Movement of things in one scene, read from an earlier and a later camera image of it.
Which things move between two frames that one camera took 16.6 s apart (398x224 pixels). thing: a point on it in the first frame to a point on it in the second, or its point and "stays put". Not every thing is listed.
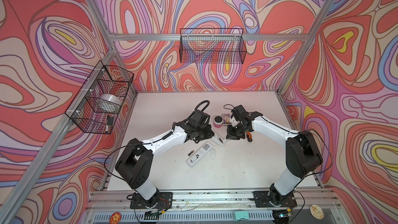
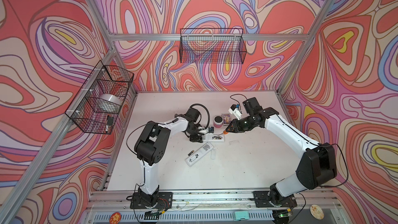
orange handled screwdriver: [249, 136] to [224, 132]
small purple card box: [226, 119] stays put
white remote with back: [199, 154] stays put
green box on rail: [241, 214] stays put
